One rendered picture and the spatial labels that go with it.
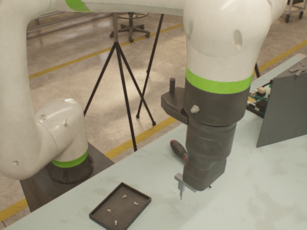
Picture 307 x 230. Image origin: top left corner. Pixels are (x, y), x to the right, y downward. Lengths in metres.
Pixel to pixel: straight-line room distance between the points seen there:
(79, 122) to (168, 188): 0.34
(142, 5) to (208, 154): 0.28
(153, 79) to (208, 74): 2.80
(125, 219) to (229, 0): 0.47
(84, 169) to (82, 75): 2.37
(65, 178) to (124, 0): 0.63
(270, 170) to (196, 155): 0.35
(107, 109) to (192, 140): 2.29
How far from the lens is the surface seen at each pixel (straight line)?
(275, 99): 0.80
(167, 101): 0.51
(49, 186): 1.05
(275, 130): 0.87
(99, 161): 1.09
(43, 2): 0.68
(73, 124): 0.91
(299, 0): 5.43
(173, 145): 0.80
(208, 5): 0.38
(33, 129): 0.80
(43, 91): 3.15
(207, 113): 0.44
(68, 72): 3.44
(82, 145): 0.97
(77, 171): 1.02
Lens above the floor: 1.55
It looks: 35 degrees down
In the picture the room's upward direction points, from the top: straight up
